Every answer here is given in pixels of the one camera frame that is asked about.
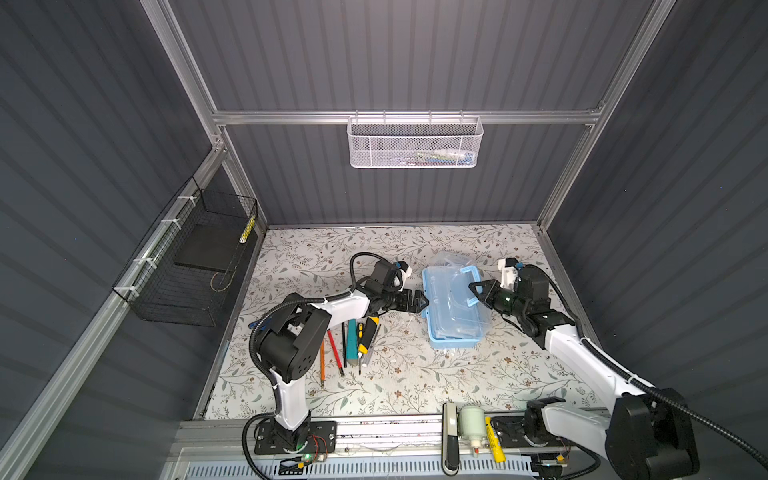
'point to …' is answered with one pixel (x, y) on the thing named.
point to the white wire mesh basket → (415, 142)
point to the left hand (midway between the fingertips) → (418, 301)
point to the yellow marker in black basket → (244, 237)
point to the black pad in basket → (213, 246)
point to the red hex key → (336, 353)
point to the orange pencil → (322, 361)
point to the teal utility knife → (352, 350)
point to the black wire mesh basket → (183, 266)
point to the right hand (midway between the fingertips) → (473, 287)
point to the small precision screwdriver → (371, 332)
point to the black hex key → (344, 345)
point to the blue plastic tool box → (456, 316)
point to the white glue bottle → (473, 425)
